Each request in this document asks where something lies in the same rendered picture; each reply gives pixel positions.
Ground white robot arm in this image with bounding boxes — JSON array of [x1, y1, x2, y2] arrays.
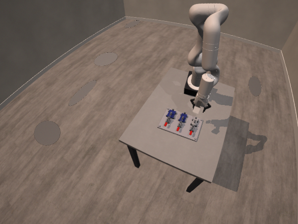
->
[[188, 4, 229, 98]]

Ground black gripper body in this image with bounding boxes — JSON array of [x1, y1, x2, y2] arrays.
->
[[194, 93, 209, 107]]

